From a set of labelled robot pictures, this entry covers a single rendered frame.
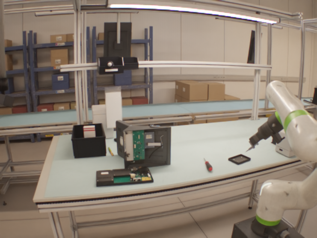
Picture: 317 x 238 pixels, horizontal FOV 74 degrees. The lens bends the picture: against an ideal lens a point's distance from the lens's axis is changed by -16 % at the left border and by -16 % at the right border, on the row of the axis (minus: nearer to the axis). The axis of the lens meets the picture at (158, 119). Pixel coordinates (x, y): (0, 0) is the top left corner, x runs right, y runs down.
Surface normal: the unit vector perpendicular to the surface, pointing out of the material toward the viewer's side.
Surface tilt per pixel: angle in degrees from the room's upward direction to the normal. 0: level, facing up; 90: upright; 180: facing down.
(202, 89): 90
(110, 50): 97
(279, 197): 88
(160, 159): 90
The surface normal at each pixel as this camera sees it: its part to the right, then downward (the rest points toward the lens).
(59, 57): 0.29, 0.24
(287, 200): -0.17, 0.13
